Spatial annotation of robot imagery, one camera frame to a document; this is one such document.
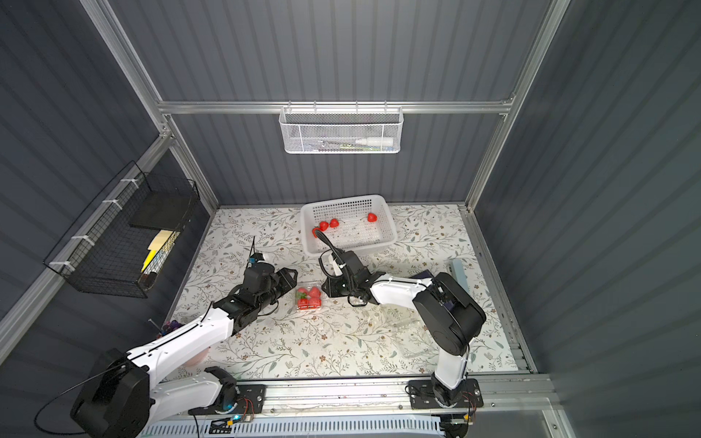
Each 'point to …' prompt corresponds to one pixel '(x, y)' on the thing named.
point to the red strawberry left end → (314, 231)
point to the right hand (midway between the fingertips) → (325, 286)
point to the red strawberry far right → (371, 217)
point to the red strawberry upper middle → (334, 223)
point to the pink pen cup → (172, 326)
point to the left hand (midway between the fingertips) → (296, 276)
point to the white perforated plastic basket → (355, 224)
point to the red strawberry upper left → (323, 225)
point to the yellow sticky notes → (159, 240)
